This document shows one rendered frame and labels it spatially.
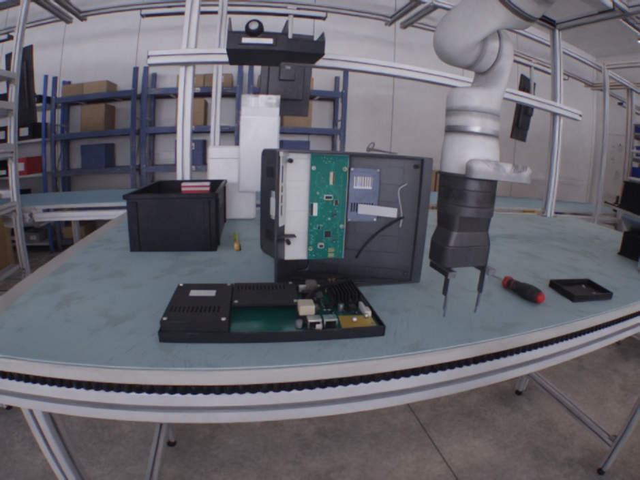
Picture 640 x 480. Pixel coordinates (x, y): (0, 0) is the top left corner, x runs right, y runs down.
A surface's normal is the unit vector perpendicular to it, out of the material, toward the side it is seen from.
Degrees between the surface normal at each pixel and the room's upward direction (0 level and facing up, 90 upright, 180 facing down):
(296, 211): 90
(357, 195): 90
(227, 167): 90
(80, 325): 0
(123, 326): 0
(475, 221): 98
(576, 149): 90
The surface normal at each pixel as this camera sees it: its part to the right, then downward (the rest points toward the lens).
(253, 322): 0.04, -0.97
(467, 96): -0.55, 0.09
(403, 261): -0.18, 0.24
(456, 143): -0.80, -0.04
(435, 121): 0.21, 0.25
